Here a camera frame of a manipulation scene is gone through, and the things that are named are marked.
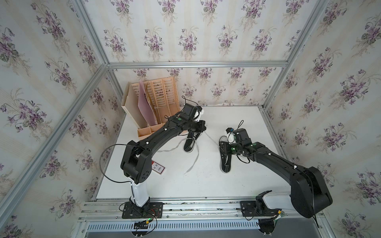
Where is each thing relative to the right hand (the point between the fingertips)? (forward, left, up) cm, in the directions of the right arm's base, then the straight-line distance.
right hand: (223, 147), depth 87 cm
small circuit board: (-38, +44, -10) cm, 59 cm away
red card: (-11, +39, -6) cm, 41 cm away
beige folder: (+16, +55, +20) cm, 61 cm away
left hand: (+6, +10, +10) cm, 16 cm away
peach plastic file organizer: (+42, +42, +5) cm, 60 cm away
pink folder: (+16, +46, +18) cm, 52 cm away
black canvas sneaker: (-5, -1, -5) cm, 8 cm away
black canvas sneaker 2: (+9, +19, -4) cm, 21 cm away
